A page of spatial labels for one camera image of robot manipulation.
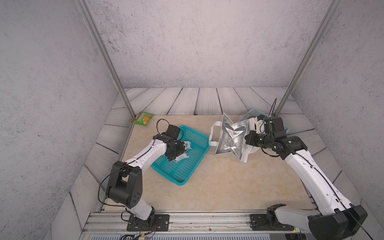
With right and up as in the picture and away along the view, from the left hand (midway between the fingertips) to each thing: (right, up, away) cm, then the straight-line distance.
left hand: (185, 152), depth 88 cm
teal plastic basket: (-3, -13, +3) cm, 13 cm away
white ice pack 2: (+1, +4, +11) cm, 11 cm away
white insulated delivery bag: (+30, +7, +13) cm, 34 cm away
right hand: (+31, +10, -13) cm, 35 cm away
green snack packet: (-35, +21, +27) cm, 49 cm away
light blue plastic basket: (+51, +26, +27) cm, 64 cm away
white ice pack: (-3, -4, +5) cm, 7 cm away
